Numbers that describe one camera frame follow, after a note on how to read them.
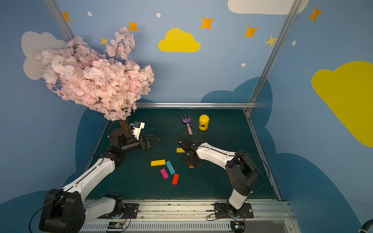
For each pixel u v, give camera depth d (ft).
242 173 1.51
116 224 2.35
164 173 2.84
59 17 2.35
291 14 2.35
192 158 2.50
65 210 1.30
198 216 2.41
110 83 2.09
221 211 2.42
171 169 2.90
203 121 3.34
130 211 2.41
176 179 2.77
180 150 3.17
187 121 3.74
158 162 2.96
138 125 2.33
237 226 2.40
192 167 2.84
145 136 2.39
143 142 2.27
